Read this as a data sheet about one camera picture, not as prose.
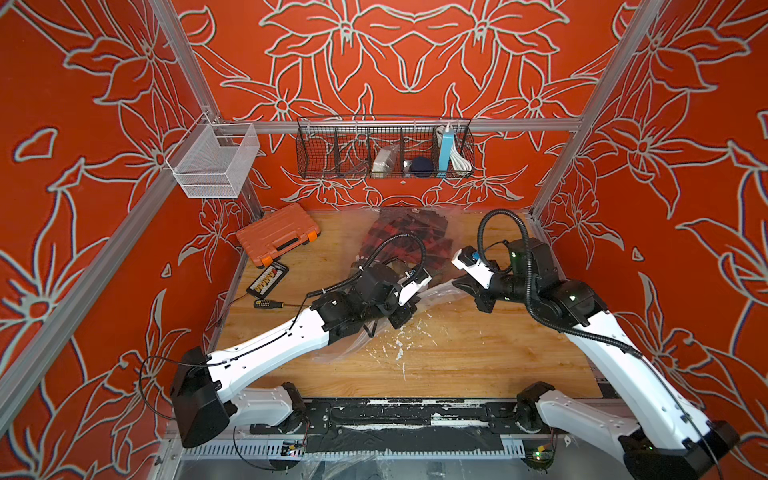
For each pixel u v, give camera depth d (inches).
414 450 27.4
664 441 14.8
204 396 15.0
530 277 19.5
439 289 27.5
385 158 36.4
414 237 40.8
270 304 36.4
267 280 38.4
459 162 36.0
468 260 22.1
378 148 39.0
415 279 23.4
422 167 37.4
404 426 28.6
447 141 32.7
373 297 21.4
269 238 41.9
